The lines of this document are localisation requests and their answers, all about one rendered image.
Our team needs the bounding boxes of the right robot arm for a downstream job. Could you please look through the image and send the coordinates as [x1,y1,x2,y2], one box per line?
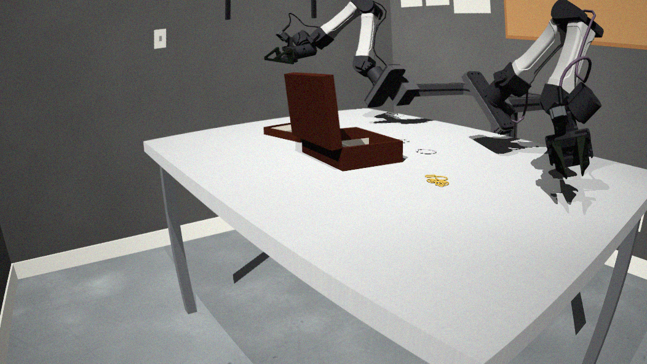
[292,0,400,101]

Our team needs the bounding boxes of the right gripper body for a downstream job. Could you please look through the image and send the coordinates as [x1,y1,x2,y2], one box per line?
[280,32,306,62]

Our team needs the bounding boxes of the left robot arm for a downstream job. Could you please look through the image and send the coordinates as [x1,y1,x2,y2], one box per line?
[467,0,604,130]

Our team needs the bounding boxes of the gold necklace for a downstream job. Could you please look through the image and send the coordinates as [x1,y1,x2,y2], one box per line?
[425,175,449,187]

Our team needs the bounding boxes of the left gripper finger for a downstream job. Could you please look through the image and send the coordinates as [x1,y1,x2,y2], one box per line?
[551,140,567,179]
[576,135,590,176]

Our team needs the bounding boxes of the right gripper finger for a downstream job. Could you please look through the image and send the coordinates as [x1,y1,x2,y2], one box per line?
[274,48,294,64]
[264,47,280,61]

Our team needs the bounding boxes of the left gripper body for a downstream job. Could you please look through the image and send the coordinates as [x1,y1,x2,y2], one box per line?
[545,111,593,167]

